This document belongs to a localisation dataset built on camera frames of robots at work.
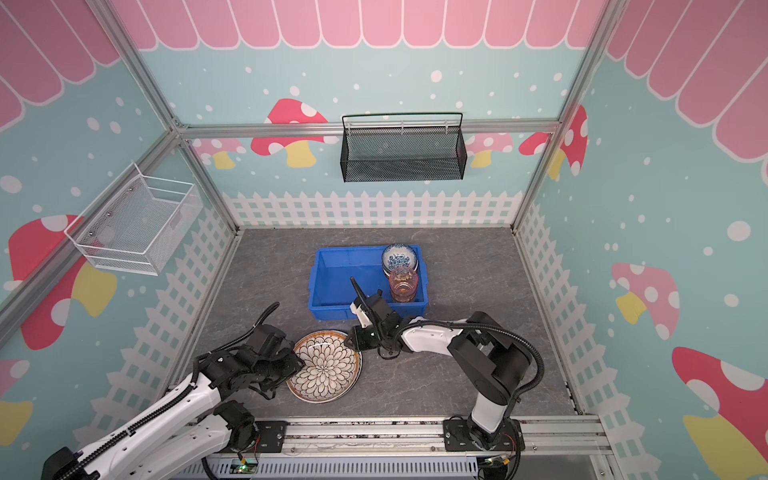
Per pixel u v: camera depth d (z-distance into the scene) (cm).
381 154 100
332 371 83
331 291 112
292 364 77
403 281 92
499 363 48
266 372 66
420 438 76
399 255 100
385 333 70
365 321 80
